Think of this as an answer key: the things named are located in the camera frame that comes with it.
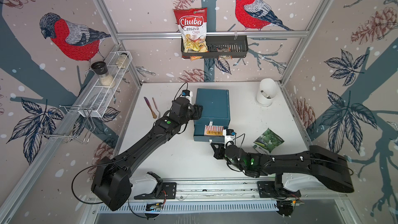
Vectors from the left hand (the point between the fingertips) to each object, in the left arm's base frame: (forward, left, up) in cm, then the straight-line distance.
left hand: (202, 106), depth 80 cm
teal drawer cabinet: (+2, -7, -1) cm, 7 cm away
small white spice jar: (+23, +46, +12) cm, 53 cm away
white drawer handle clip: (-8, -4, -4) cm, 10 cm away
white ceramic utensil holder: (+22, -44, -8) cm, 50 cm away
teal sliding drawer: (-9, +2, -15) cm, 18 cm away
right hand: (-17, -4, -12) cm, 21 cm away
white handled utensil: (+16, -40, -9) cm, 44 cm away
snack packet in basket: (+34, -13, +12) cm, 38 cm away
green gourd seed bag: (-11, -38, -22) cm, 45 cm away
